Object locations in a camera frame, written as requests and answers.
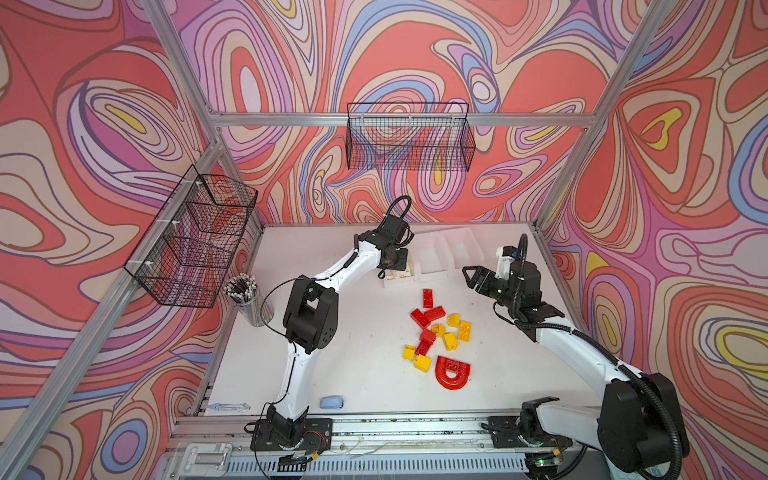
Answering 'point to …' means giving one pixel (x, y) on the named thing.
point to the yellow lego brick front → (422, 363)
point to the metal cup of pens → (242, 291)
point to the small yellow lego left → (409, 352)
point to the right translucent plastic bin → (456, 249)
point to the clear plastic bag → (243, 407)
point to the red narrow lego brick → (426, 340)
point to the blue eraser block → (331, 402)
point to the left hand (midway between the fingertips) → (402, 259)
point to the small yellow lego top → (454, 320)
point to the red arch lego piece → (443, 364)
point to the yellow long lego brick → (465, 330)
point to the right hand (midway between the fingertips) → (472, 278)
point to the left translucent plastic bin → (407, 279)
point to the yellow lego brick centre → (451, 342)
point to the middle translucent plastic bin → (430, 257)
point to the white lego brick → (398, 274)
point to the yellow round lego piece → (439, 329)
